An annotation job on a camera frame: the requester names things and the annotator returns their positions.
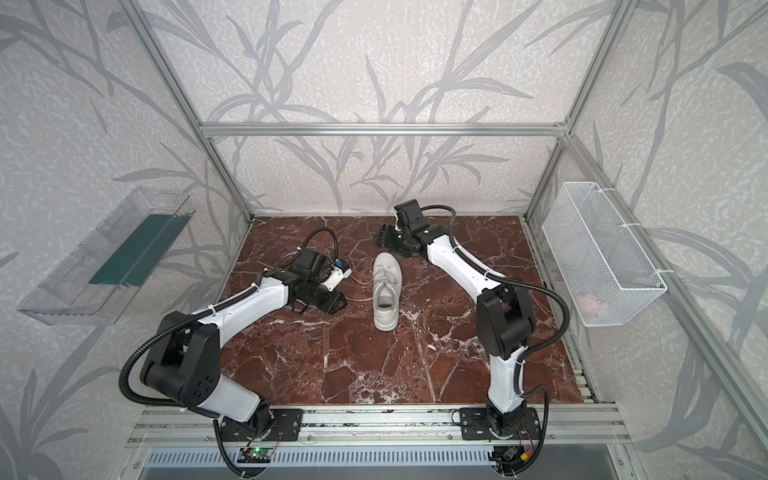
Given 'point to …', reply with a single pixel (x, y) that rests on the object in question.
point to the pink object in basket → (591, 304)
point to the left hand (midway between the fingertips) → (343, 290)
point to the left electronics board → (254, 455)
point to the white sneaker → (387, 280)
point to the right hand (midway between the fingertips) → (380, 233)
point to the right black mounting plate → (474, 425)
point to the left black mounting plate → (286, 426)
